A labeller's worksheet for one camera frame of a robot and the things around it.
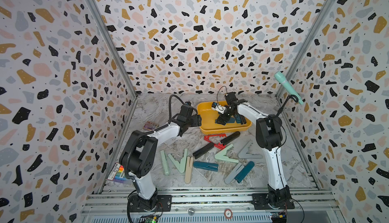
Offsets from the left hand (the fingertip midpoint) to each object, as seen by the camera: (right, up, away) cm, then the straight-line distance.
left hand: (199, 118), depth 95 cm
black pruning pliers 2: (0, -20, -4) cm, 21 cm away
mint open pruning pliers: (+12, -22, -5) cm, 26 cm away
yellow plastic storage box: (+6, 0, +13) cm, 14 cm away
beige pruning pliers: (-6, -27, -12) cm, 30 cm away
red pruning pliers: (+11, -17, -2) cm, 21 cm away
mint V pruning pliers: (-10, -26, -11) cm, 30 cm away
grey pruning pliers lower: (+18, -30, -13) cm, 38 cm away
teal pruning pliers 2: (+22, -31, -13) cm, 40 cm away
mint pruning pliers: (-19, -25, -11) cm, 33 cm away
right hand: (+17, +1, +11) cm, 20 cm away
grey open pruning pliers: (+26, -21, -5) cm, 34 cm away
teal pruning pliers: (+4, -26, -11) cm, 28 cm away
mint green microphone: (+45, +23, -11) cm, 52 cm away
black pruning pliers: (+19, -13, +2) cm, 24 cm away
